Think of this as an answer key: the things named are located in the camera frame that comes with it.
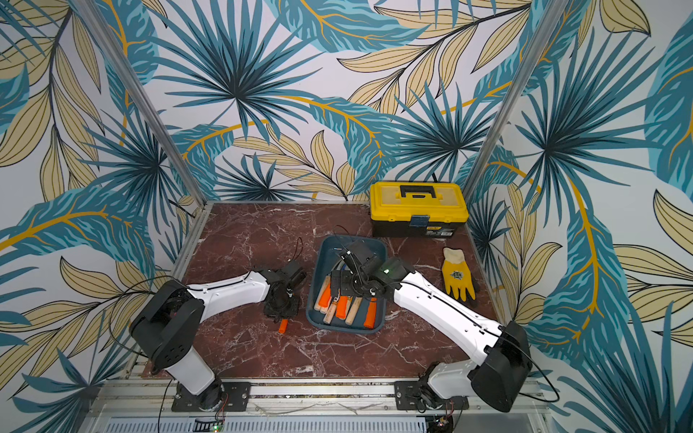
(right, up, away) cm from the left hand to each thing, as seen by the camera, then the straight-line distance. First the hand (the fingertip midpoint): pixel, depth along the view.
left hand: (287, 320), depth 88 cm
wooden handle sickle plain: (+20, +1, -2) cm, 20 cm away
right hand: (+19, +13, -11) cm, 25 cm away
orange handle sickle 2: (+18, +4, -1) cm, 18 cm away
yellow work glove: (+59, +14, +9) cm, 61 cm away
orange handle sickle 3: (+27, +1, 0) cm, 27 cm away
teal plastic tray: (+10, +18, +10) cm, 23 cm away
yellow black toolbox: (+45, +37, +9) cm, 59 cm away
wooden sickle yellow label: (+13, +2, -1) cm, 14 cm away
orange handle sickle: (-1, -1, -4) cm, 4 cm away
